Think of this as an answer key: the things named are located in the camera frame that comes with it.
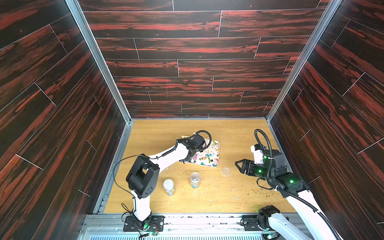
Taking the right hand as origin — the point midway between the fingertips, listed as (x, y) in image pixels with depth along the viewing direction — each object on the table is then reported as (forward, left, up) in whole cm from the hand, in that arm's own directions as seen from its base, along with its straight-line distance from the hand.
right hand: (244, 162), depth 75 cm
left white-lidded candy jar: (-11, +38, -8) cm, 40 cm away
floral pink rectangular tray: (+14, +17, -18) cm, 28 cm away
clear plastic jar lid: (+4, +6, -19) cm, 20 cm away
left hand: (+12, +34, -9) cm, 37 cm away
